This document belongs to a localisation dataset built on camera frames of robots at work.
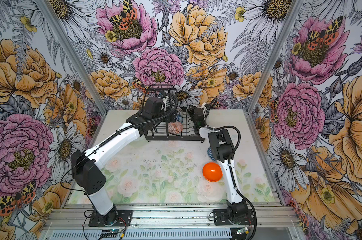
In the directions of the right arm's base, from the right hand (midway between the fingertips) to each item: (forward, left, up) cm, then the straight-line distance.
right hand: (187, 106), depth 108 cm
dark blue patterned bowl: (-31, -13, -12) cm, 36 cm away
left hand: (-21, +11, +14) cm, 28 cm away
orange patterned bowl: (-10, +9, -10) cm, 17 cm away
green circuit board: (-71, +39, -13) cm, 82 cm away
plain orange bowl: (-44, -13, -11) cm, 47 cm away
